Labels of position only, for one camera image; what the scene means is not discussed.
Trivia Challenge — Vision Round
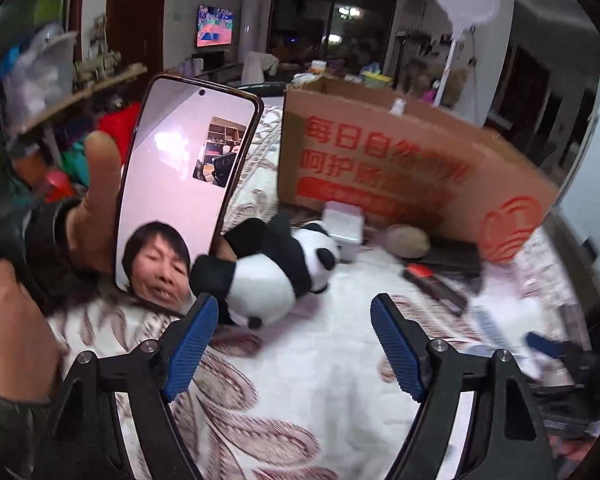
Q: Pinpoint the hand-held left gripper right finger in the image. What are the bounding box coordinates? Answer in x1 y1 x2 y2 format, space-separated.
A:
370 294 556 480

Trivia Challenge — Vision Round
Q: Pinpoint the smartphone with lit screen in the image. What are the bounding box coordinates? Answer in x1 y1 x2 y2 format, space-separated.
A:
114 75 265 318

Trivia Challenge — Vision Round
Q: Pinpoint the panda plush toy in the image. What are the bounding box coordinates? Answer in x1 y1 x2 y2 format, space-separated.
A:
190 214 342 331

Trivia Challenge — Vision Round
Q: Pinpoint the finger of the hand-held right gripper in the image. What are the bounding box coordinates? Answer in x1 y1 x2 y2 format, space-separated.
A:
526 331 589 362

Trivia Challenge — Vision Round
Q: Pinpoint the pale seashell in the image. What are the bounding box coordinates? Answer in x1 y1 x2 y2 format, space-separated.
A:
384 224 431 259

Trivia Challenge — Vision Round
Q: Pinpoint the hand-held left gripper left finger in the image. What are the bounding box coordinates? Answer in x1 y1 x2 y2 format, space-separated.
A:
32 295 220 480

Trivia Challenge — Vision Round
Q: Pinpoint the brown cardboard box red print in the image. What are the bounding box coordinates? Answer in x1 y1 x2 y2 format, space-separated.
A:
276 77 561 267

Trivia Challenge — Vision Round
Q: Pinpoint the white charger block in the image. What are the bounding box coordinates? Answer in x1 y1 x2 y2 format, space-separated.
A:
324 201 366 262

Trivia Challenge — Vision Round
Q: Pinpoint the television screen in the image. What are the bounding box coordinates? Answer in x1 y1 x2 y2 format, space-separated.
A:
196 5 235 48

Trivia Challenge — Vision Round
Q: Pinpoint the red and black marker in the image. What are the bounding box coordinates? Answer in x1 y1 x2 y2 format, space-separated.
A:
404 262 469 316

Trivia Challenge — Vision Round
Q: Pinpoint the black rectangular remote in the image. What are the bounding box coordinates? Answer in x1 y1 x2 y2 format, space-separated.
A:
420 240 486 281

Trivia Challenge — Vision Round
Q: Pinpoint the white standing air conditioner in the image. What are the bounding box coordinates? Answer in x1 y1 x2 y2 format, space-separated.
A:
240 0 264 68

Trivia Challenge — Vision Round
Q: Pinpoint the paisley printed quilt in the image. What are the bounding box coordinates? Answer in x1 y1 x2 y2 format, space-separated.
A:
45 105 596 480

